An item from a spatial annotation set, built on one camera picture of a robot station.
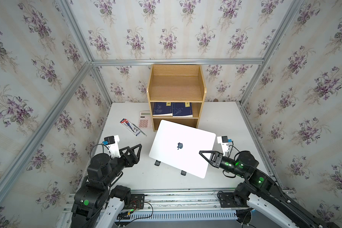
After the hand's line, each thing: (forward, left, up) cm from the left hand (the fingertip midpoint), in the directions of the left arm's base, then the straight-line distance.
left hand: (138, 148), depth 62 cm
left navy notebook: (+34, -9, -11) cm, 36 cm away
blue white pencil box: (+32, +15, -28) cm, 45 cm away
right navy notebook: (+33, -20, -11) cm, 40 cm away
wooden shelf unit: (+44, -19, +3) cm, 47 cm away
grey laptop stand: (+4, -7, -27) cm, 29 cm away
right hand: (-2, -29, -3) cm, 29 cm away
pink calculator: (+38, +4, -27) cm, 46 cm away
